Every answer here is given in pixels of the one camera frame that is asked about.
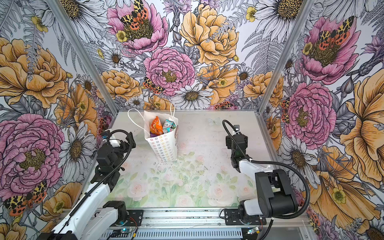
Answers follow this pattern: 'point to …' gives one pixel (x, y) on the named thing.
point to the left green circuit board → (124, 230)
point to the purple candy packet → (152, 135)
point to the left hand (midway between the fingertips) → (124, 139)
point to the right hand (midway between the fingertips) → (236, 138)
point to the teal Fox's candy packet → (168, 126)
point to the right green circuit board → (252, 231)
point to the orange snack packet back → (156, 126)
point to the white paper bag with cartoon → (165, 144)
